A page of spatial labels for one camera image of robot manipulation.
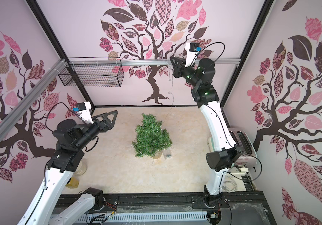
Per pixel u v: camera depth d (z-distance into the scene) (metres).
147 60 0.94
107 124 0.54
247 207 0.72
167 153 0.92
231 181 0.78
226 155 0.44
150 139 0.69
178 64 0.57
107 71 0.95
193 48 0.51
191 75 0.55
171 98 1.20
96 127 0.55
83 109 0.53
